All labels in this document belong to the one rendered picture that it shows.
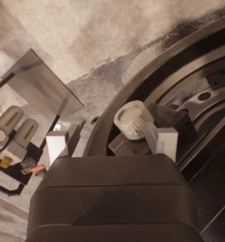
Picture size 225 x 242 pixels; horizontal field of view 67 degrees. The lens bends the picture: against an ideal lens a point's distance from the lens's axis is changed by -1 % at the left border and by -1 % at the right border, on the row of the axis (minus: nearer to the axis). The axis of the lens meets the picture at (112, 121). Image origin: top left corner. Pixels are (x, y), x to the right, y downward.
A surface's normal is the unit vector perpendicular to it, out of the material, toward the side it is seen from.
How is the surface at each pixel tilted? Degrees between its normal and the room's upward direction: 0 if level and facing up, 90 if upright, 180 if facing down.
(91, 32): 0
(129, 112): 90
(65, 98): 0
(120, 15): 0
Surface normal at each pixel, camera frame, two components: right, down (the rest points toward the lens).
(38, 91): -0.11, 0.65
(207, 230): 0.40, 0.31
